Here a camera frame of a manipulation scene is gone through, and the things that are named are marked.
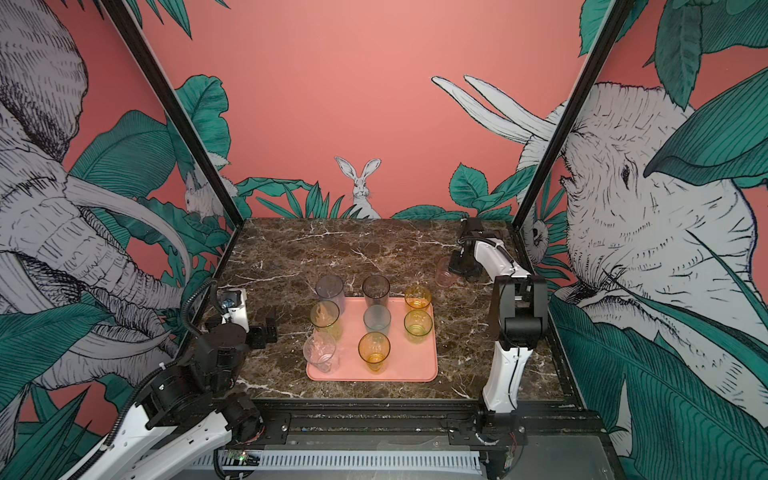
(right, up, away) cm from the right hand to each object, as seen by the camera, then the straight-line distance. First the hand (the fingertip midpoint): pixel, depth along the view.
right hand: (454, 265), depth 97 cm
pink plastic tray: (-17, -27, -13) cm, 35 cm away
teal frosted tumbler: (-25, -16, -7) cm, 31 cm away
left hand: (-53, -8, -28) cm, 61 cm away
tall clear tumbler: (-42, -23, -14) cm, 50 cm away
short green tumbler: (-13, -18, -6) cm, 23 cm away
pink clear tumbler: (-2, -5, +9) cm, 10 cm away
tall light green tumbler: (-41, -16, -8) cm, 45 cm away
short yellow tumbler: (-12, -11, -2) cm, 16 cm away
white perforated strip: (-30, -46, -27) cm, 61 cm away
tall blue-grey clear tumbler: (-41, -8, +1) cm, 42 cm away
